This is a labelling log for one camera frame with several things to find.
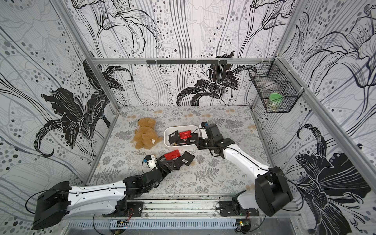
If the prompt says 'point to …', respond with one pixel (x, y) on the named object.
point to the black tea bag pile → (174, 137)
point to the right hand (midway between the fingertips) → (198, 140)
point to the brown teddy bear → (145, 136)
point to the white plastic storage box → (169, 129)
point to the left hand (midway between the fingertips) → (174, 168)
